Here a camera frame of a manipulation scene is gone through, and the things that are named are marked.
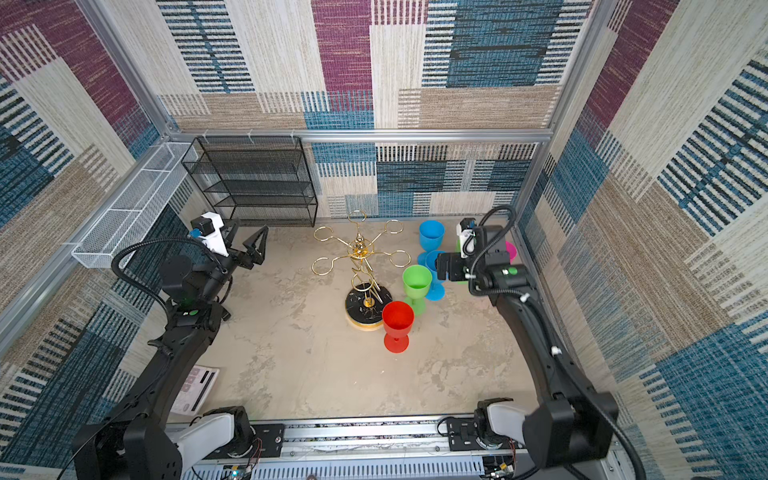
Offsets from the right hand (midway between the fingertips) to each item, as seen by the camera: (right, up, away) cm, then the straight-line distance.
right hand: (454, 265), depth 79 cm
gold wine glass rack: (-23, -13, +15) cm, 31 cm away
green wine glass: (-9, -5, +10) cm, 14 cm away
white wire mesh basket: (-98, +22, +23) cm, 103 cm away
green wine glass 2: (+4, +5, +14) cm, 15 cm away
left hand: (-49, +11, -9) cm, 51 cm away
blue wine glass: (-3, +9, +18) cm, 20 cm away
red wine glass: (-14, -14, +2) cm, 21 cm away
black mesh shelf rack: (-64, +29, +30) cm, 76 cm away
